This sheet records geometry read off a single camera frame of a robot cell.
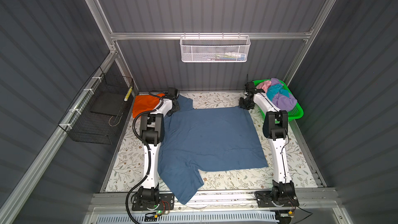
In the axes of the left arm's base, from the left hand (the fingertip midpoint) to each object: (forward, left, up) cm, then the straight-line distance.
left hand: (172, 108), depth 110 cm
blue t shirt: (-25, -15, -2) cm, 30 cm away
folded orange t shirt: (+5, +20, +1) cm, 20 cm away
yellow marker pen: (-11, +19, +26) cm, 34 cm away
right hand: (-1, -51, 0) cm, 51 cm away
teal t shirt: (+5, -74, +11) cm, 74 cm away
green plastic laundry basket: (-13, -84, +5) cm, 85 cm away
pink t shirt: (+7, -66, +12) cm, 68 cm away
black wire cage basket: (-25, +32, +24) cm, 47 cm away
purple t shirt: (-3, -77, +7) cm, 77 cm away
